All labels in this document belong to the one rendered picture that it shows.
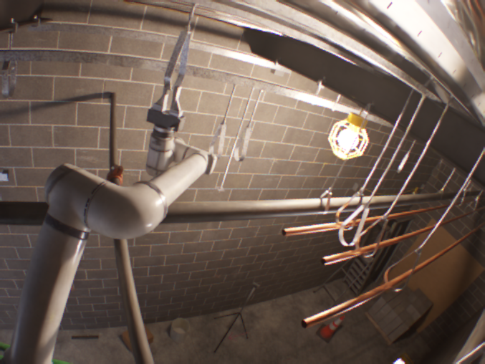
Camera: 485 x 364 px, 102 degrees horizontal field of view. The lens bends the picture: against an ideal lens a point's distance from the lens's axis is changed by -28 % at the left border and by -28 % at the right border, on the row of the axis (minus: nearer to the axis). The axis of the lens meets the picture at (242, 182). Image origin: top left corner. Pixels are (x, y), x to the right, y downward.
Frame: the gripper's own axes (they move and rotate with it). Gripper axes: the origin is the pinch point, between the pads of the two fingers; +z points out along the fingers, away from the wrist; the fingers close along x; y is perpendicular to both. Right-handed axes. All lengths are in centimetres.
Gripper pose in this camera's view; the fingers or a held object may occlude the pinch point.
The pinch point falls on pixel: (171, 89)
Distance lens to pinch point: 95.3
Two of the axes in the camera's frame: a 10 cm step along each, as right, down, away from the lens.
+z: 3.0, -8.2, -4.9
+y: -2.1, 4.4, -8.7
